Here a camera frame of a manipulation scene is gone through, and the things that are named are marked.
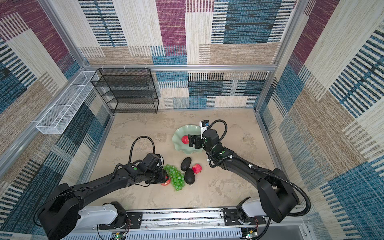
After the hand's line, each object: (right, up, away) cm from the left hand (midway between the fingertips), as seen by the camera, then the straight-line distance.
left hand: (167, 176), depth 83 cm
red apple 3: (+9, +19, +14) cm, 25 cm away
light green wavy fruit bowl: (+8, +24, +20) cm, 32 cm away
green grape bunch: (+6, -1, 0) cm, 6 cm away
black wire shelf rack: (-34, +53, +28) cm, 69 cm away
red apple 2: (+17, +3, +3) cm, 17 cm away
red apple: (0, -4, 0) cm, 4 cm away
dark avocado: (+10, +5, +6) cm, 13 cm away
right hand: (+16, +22, +2) cm, 27 cm away
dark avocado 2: (+12, 0, 0) cm, 12 cm away
